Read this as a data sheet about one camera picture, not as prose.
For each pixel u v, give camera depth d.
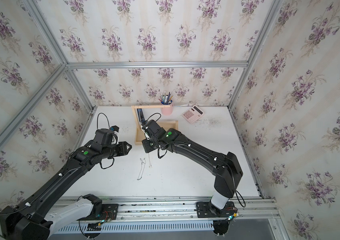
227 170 0.42
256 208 0.76
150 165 0.89
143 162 0.91
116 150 0.64
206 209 0.73
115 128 0.69
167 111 1.17
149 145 0.66
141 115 1.15
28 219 0.37
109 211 0.73
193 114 1.14
